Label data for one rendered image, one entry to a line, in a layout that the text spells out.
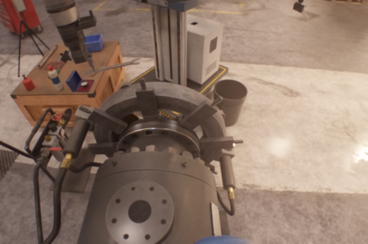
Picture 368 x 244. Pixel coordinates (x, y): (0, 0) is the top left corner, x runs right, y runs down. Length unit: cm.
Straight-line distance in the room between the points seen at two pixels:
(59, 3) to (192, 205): 77
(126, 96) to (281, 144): 157
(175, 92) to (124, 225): 58
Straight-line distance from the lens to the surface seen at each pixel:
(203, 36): 179
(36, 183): 161
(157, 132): 103
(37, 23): 489
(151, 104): 97
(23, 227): 201
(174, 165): 84
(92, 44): 250
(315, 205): 196
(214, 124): 111
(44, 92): 215
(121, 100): 102
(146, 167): 82
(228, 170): 131
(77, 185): 195
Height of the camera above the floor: 159
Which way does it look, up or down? 43 degrees down
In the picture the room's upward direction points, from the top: straight up
